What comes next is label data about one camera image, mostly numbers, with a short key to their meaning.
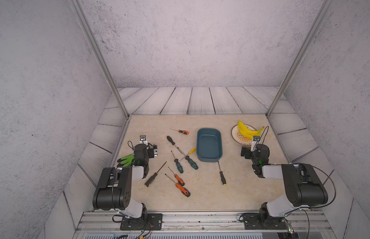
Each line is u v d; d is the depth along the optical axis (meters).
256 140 0.82
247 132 1.04
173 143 1.04
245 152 0.87
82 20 0.74
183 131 1.08
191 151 0.99
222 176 0.88
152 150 0.88
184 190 0.81
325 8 0.70
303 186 0.46
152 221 0.73
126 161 0.90
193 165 0.91
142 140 0.80
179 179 0.87
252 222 0.73
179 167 0.90
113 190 0.45
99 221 0.74
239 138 1.06
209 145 1.01
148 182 0.85
